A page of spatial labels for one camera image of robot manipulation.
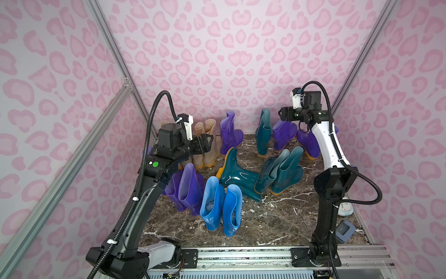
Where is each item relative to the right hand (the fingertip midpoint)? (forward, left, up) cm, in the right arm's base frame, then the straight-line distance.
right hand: (289, 109), depth 88 cm
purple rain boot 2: (-43, +51, -4) cm, 67 cm away
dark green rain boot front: (-22, +30, -25) cm, 45 cm away
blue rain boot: (-50, +28, -4) cm, 58 cm away
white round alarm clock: (-40, -26, -28) cm, 55 cm away
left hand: (-26, +38, +8) cm, 47 cm away
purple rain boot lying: (-3, +31, -17) cm, 35 cm away
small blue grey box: (-50, -22, -29) cm, 62 cm away
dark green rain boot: (-9, +13, -7) cm, 18 cm away
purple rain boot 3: (-5, +1, -11) cm, 12 cm away
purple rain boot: (-43, +44, -4) cm, 62 cm away
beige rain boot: (-15, +49, -23) cm, 56 cm away
